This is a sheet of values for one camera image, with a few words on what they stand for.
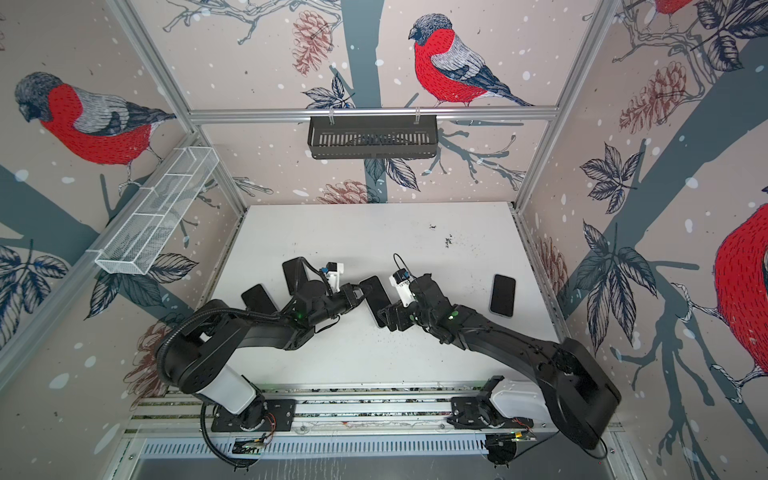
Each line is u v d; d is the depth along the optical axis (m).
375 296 0.87
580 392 0.41
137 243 0.71
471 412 0.73
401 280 0.73
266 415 0.73
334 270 0.82
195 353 0.46
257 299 0.96
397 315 0.71
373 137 1.07
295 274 1.01
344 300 0.77
